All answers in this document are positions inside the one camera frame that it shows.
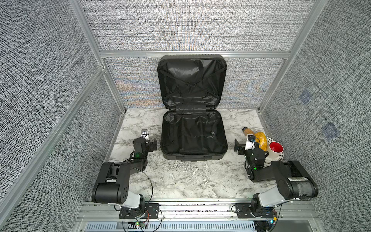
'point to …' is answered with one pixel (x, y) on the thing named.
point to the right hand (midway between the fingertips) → (244, 135)
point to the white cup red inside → (275, 149)
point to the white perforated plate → (268, 159)
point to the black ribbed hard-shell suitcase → (192, 88)
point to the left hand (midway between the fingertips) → (149, 137)
